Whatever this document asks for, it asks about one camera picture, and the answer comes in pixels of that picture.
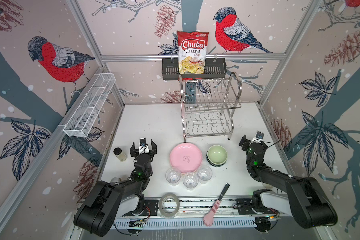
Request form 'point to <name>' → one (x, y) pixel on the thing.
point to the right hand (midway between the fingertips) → (251, 139)
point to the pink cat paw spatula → (208, 219)
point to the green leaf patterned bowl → (215, 165)
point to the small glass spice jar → (117, 151)
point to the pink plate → (186, 156)
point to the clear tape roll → (169, 215)
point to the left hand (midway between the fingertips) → (141, 141)
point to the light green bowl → (217, 154)
